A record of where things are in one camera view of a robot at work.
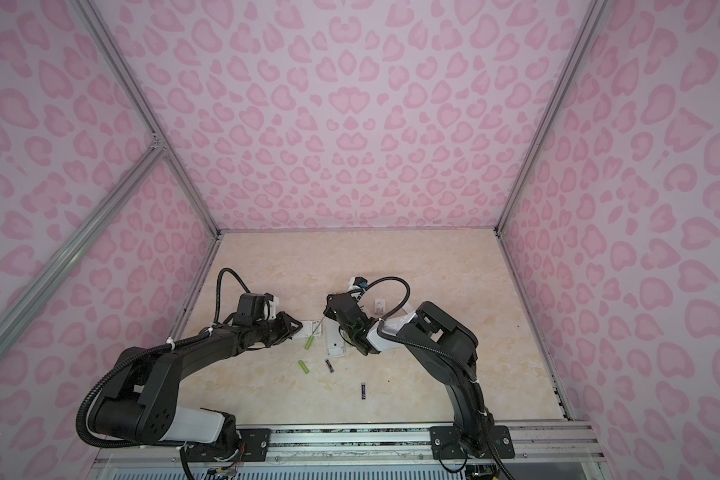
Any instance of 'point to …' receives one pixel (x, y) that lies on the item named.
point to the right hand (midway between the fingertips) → (327, 295)
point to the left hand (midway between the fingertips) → (302, 323)
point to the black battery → (363, 391)
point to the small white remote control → (335, 342)
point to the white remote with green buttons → (316, 328)
